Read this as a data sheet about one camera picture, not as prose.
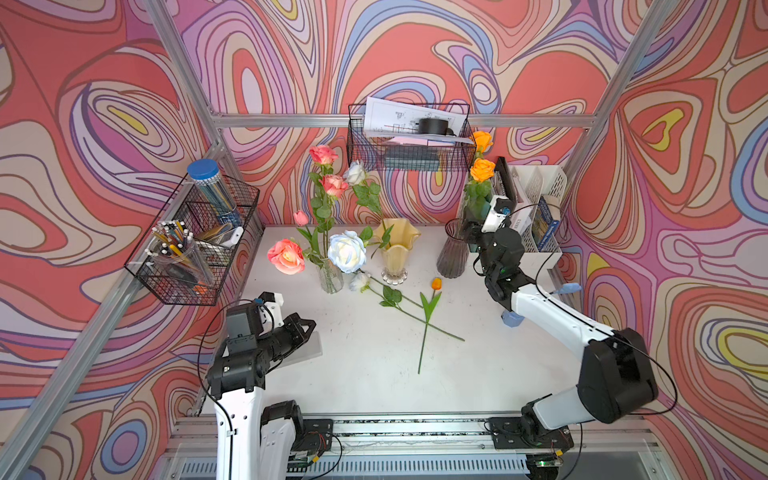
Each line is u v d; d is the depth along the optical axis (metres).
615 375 0.43
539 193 1.00
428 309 0.96
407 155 1.01
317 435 0.72
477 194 0.87
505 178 0.95
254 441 0.43
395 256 0.91
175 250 0.58
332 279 0.96
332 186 0.78
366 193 0.82
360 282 0.99
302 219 0.80
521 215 0.89
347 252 0.59
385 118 0.86
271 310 0.65
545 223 0.99
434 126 0.82
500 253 0.61
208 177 0.70
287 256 0.59
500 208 0.66
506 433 0.72
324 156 0.78
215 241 0.74
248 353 0.50
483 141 0.84
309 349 0.84
